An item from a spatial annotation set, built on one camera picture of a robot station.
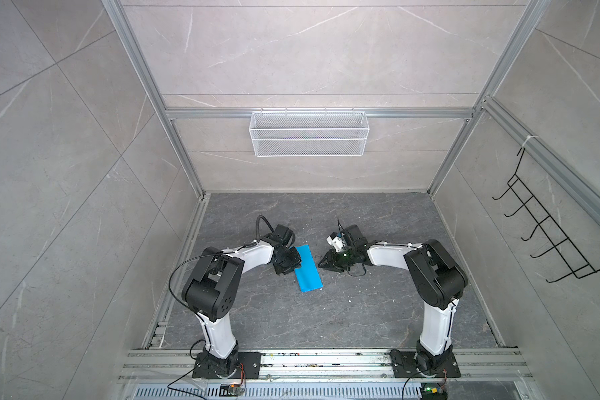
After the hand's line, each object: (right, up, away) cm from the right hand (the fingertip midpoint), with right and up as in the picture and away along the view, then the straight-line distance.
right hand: (320, 264), depth 94 cm
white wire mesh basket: (-4, +52, +6) cm, 53 cm away
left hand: (-8, +1, 0) cm, 8 cm away
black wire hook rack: (+61, +7, -34) cm, 71 cm away
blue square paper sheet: (-5, -3, -3) cm, 6 cm away
